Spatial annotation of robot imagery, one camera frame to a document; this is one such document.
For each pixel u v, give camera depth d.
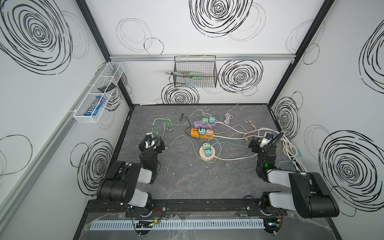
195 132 0.99
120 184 0.44
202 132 0.96
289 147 0.96
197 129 1.02
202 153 0.91
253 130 1.03
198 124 1.05
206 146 0.89
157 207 0.74
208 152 0.87
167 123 1.08
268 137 0.75
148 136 0.75
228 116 1.12
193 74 0.91
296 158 0.94
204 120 1.02
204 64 0.94
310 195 0.43
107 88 0.75
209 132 0.96
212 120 1.02
